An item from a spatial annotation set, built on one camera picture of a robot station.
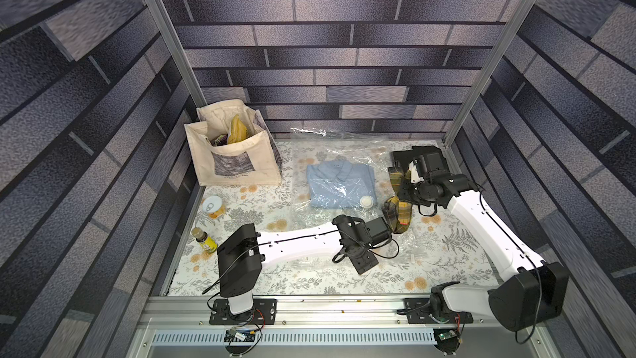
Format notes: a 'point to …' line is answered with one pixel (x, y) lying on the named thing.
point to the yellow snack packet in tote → (238, 131)
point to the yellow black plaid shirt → (397, 215)
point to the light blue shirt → (339, 183)
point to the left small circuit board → (239, 335)
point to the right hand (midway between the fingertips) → (399, 191)
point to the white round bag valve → (367, 201)
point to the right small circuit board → (447, 340)
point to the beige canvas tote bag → (253, 161)
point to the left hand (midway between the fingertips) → (363, 253)
